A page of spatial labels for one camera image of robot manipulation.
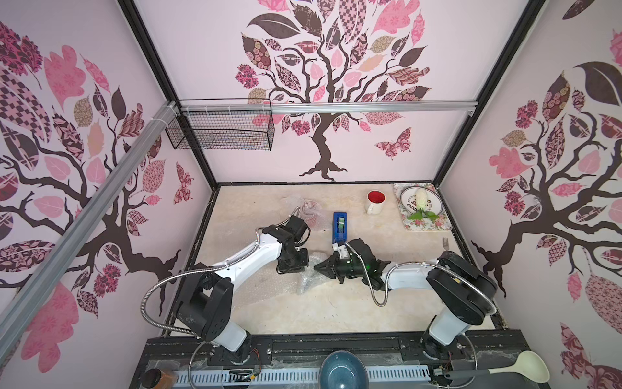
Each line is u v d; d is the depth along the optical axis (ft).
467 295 1.49
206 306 1.41
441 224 3.42
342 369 2.29
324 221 3.20
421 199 3.53
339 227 3.20
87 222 1.75
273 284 2.87
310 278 2.63
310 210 3.29
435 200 3.64
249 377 2.28
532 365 2.30
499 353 2.38
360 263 2.20
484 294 1.39
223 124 3.11
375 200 3.52
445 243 3.25
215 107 2.94
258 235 1.90
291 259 2.35
